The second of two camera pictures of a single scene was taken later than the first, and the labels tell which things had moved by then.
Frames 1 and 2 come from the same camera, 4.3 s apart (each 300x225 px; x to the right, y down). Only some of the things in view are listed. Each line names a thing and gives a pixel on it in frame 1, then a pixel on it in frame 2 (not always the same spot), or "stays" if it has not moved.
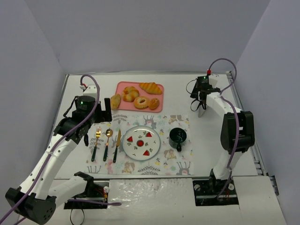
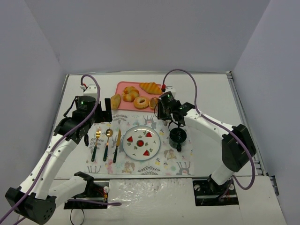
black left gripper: x=102 y=113 stays
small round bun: x=153 y=103 stays
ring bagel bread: x=141 y=102 stays
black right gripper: x=200 y=95 -> x=164 y=114
